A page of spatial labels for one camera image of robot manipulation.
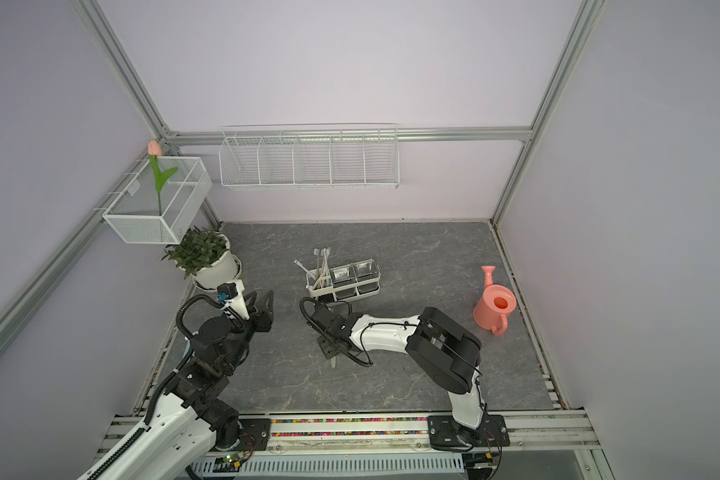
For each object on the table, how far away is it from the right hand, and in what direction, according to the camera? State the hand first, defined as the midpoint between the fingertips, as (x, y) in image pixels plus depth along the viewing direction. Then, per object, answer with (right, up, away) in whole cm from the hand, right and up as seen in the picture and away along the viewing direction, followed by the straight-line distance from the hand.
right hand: (330, 340), depth 89 cm
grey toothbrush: (+1, -5, -5) cm, 7 cm away
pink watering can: (+48, +11, -5) cm, 49 cm away
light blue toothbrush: (-8, +21, +1) cm, 23 cm away
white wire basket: (-47, +41, -6) cm, 62 cm away
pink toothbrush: (-3, +19, +4) cm, 19 cm away
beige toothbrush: (-3, +26, 0) cm, 26 cm away
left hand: (-15, +16, -14) cm, 26 cm away
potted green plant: (-38, +25, 0) cm, 46 cm away
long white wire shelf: (-8, +59, +10) cm, 60 cm away
